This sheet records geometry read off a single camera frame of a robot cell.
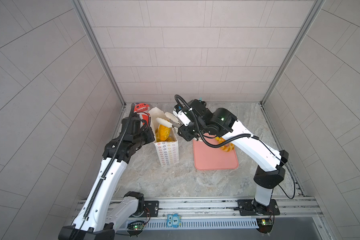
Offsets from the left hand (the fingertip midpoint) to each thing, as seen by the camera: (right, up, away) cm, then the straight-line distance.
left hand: (157, 130), depth 71 cm
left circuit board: (-8, -41, -7) cm, 42 cm away
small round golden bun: (+3, -1, -1) cm, 3 cm away
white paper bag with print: (+5, -11, +1) cm, 12 cm away
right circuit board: (+51, -43, -4) cm, 67 cm away
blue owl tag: (+8, -40, -5) cm, 41 cm away
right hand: (+12, 0, -6) cm, 13 cm away
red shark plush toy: (-17, +12, +31) cm, 37 cm away
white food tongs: (+7, +5, -1) cm, 9 cm away
